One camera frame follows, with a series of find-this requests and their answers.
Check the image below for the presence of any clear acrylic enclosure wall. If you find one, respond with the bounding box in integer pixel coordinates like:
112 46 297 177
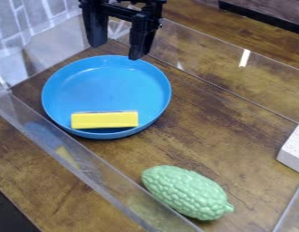
0 0 299 232

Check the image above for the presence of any green bitter melon toy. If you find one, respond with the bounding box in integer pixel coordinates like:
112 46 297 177
141 165 234 221

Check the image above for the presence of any yellow rectangular sponge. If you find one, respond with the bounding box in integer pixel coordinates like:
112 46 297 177
71 111 138 129

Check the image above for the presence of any white foam block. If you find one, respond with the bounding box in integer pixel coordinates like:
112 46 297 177
277 125 299 172

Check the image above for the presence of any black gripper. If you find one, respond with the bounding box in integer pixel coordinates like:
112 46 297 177
78 0 166 60

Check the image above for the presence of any blue round tray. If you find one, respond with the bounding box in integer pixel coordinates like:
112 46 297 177
41 55 172 140

